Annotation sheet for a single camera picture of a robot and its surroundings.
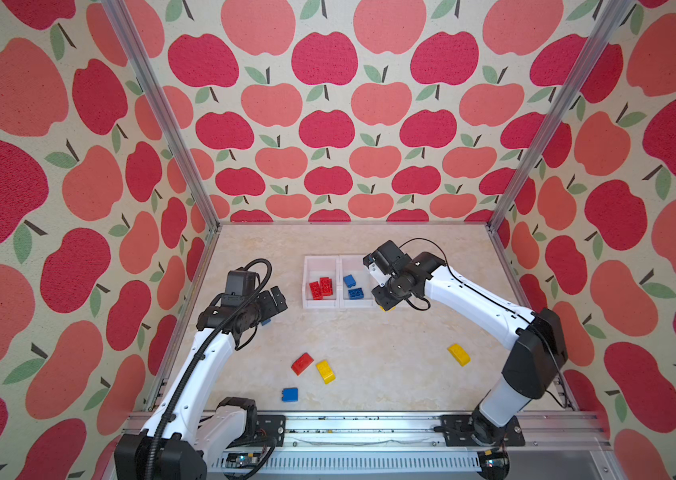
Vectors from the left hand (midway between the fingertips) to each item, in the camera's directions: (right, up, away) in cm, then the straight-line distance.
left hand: (277, 304), depth 81 cm
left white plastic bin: (+9, +9, +24) cm, 27 cm away
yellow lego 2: (+53, -16, +5) cm, 55 cm away
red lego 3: (+7, -18, +3) cm, 19 cm away
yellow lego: (+14, -19, +1) cm, 24 cm away
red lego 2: (+10, +2, +17) cm, 20 cm away
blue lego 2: (+23, 0, +17) cm, 29 cm away
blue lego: (+21, +4, +21) cm, 30 cm away
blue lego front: (+4, -24, -1) cm, 25 cm away
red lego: (+13, +3, +17) cm, 22 cm away
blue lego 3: (-6, -8, +12) cm, 16 cm away
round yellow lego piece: (+28, 0, -7) cm, 29 cm away
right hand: (+32, +3, +3) cm, 32 cm away
